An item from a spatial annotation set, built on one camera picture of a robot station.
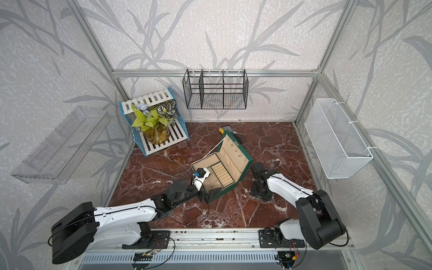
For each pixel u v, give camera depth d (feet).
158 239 2.38
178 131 3.69
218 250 2.42
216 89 3.45
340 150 2.00
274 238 2.37
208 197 2.24
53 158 2.12
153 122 2.92
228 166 3.01
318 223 1.37
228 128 3.79
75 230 1.37
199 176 2.15
